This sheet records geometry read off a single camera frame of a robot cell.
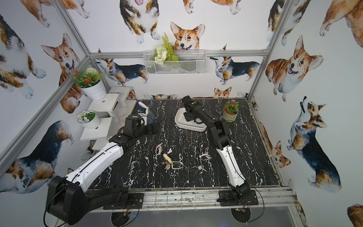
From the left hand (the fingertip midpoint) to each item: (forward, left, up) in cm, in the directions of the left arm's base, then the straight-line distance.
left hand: (152, 119), depth 83 cm
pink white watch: (-10, -2, -19) cm, 22 cm away
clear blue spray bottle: (-3, +1, +7) cm, 8 cm away
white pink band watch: (-14, -30, -19) cm, 38 cm away
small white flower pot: (-1, +35, +3) cm, 35 cm away
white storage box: (+8, -27, -19) cm, 34 cm away
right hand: (+15, -22, -16) cm, 30 cm away
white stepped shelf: (+10, +25, +1) cm, 27 cm away
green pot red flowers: (+13, -51, -10) cm, 54 cm away
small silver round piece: (-22, -28, -20) cm, 41 cm away
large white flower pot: (+17, +35, +15) cm, 41 cm away
